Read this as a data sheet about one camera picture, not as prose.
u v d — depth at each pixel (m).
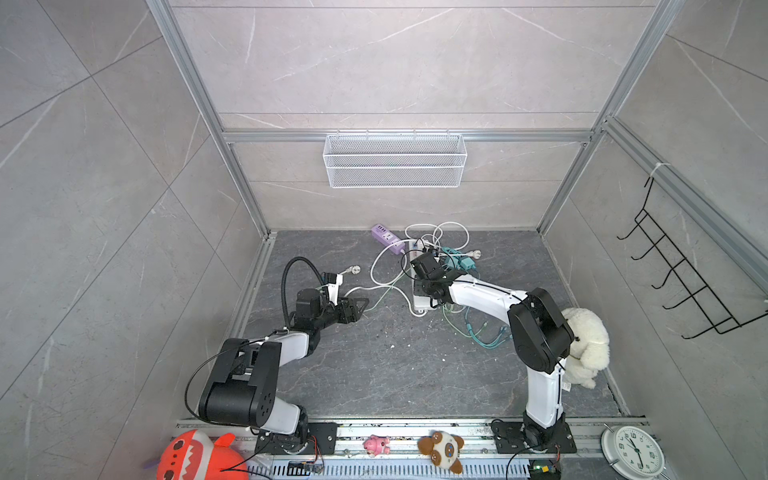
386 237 1.14
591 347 0.70
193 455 0.64
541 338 0.51
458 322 0.95
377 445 0.70
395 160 1.01
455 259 1.08
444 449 0.70
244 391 0.43
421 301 0.92
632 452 0.69
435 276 0.75
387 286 1.04
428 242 1.11
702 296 0.62
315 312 0.73
